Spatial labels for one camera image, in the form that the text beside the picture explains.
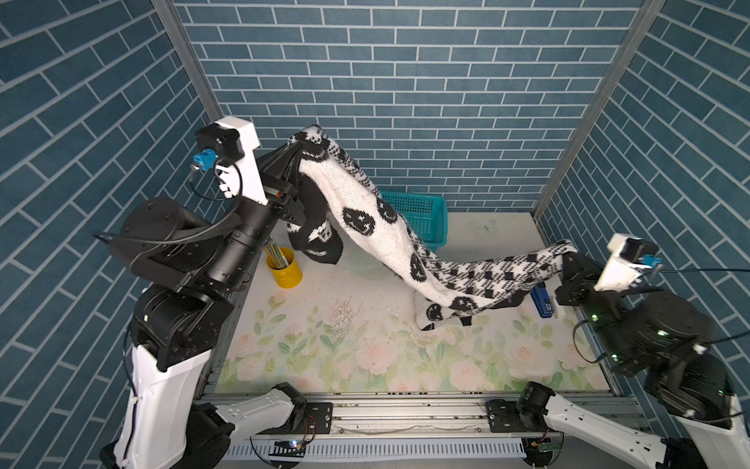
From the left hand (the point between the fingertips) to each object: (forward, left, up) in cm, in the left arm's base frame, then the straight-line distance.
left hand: (311, 144), depth 39 cm
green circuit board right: (-28, -51, -64) cm, 87 cm away
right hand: (-3, -44, -20) cm, 48 cm away
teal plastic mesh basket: (+50, -28, -62) cm, 85 cm away
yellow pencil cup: (+17, +21, -59) cm, 65 cm away
